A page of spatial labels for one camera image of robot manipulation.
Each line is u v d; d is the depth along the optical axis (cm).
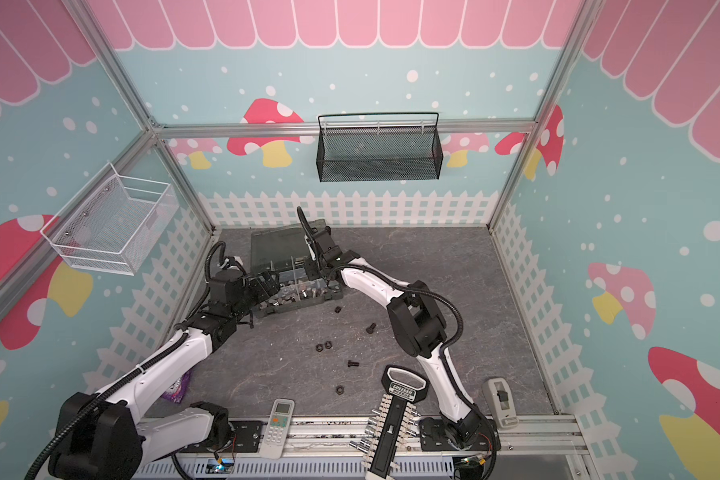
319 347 89
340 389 82
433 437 74
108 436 40
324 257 74
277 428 75
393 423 76
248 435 74
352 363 87
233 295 65
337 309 97
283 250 129
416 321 56
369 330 92
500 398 76
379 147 94
